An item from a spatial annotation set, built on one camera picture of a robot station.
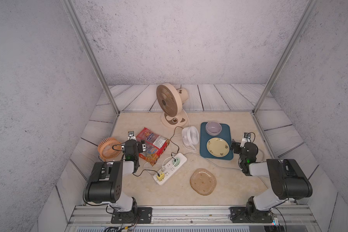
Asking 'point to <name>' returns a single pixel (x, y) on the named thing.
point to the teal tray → (205, 137)
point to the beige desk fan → (169, 100)
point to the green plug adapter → (177, 163)
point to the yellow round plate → (218, 147)
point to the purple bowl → (213, 128)
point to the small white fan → (190, 136)
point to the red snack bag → (156, 146)
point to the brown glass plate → (203, 181)
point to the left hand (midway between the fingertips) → (136, 140)
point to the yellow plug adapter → (161, 177)
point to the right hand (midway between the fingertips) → (242, 139)
